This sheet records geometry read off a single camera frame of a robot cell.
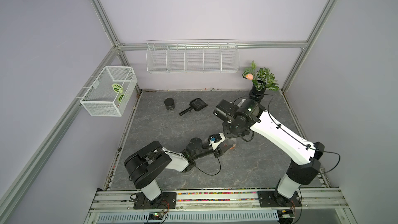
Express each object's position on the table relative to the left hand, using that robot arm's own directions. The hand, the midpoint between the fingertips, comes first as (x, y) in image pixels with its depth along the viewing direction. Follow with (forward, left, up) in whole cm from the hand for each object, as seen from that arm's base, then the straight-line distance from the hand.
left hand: (230, 141), depth 77 cm
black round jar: (+38, +35, -12) cm, 53 cm away
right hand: (0, +1, +9) cm, 9 cm away
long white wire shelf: (+56, +18, +13) cm, 60 cm away
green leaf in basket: (+26, +57, +16) cm, 65 cm away
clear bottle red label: (-1, +1, +2) cm, 3 cm away
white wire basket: (+25, +60, +14) cm, 66 cm away
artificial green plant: (+32, -23, +13) cm, 41 cm away
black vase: (+34, -24, -4) cm, 42 cm away
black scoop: (+36, +16, -13) cm, 41 cm away
